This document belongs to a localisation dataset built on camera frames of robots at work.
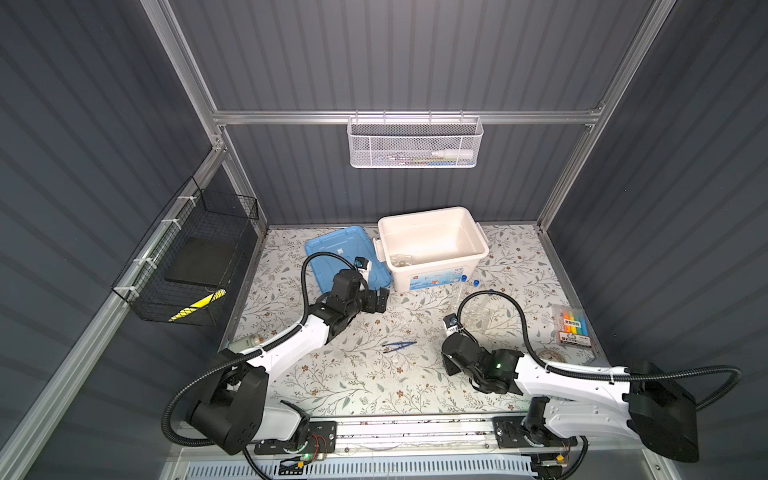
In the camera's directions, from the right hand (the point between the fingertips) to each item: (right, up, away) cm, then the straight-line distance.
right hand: (448, 349), depth 84 cm
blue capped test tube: (+5, +20, +3) cm, 21 cm away
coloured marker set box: (+40, +5, +7) cm, 41 cm away
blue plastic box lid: (-33, +31, +32) cm, 55 cm away
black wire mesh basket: (-66, +23, -13) cm, 71 cm away
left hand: (-21, +17, +3) cm, 27 cm away
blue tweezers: (-12, 0, +5) cm, 13 cm away
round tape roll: (+31, -2, +2) cm, 31 cm away
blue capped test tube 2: (+8, +19, +1) cm, 21 cm away
